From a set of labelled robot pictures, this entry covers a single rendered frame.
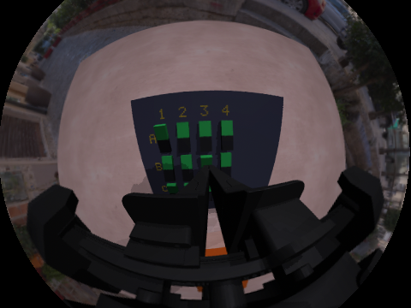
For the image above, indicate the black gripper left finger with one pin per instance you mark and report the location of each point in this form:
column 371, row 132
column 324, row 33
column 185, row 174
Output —
column 190, row 206

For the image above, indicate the dark blue switch panel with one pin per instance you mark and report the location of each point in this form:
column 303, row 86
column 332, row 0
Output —
column 179, row 133

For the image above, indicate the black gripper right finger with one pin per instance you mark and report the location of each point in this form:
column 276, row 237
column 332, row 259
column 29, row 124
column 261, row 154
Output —
column 235, row 201

